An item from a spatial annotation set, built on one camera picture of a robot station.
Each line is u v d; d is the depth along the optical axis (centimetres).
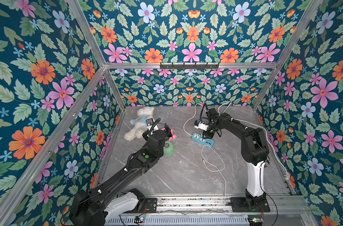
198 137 98
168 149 84
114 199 54
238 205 73
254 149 55
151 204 74
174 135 101
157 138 55
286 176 86
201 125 88
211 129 84
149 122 63
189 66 93
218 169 86
